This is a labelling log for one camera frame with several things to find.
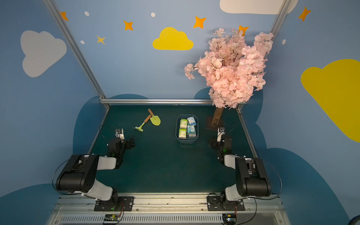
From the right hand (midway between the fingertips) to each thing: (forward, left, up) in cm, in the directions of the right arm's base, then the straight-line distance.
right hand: (220, 136), depth 95 cm
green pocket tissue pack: (+10, +26, -1) cm, 28 cm away
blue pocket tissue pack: (+13, +20, -1) cm, 23 cm away
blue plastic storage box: (-1, +21, -6) cm, 21 cm away
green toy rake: (+7, +60, -6) cm, 61 cm away
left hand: (-5, +65, +1) cm, 66 cm away
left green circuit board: (-50, +60, -7) cm, 79 cm away
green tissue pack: (+1, +27, -1) cm, 27 cm away
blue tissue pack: (+4, +20, -2) cm, 21 cm away
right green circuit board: (-46, -2, -9) cm, 47 cm away
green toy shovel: (+16, +50, -5) cm, 53 cm away
